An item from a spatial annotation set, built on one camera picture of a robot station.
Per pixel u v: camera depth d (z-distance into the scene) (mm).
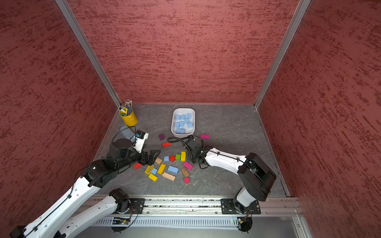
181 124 1059
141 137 609
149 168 849
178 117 1086
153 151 623
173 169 855
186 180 839
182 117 1106
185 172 851
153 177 831
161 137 1008
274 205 755
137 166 626
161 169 852
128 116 1002
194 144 675
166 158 898
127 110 999
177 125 1043
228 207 739
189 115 1136
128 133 1010
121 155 521
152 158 632
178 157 900
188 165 890
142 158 620
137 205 744
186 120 1099
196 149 667
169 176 835
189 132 1035
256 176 437
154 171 852
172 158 893
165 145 979
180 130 1035
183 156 906
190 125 1061
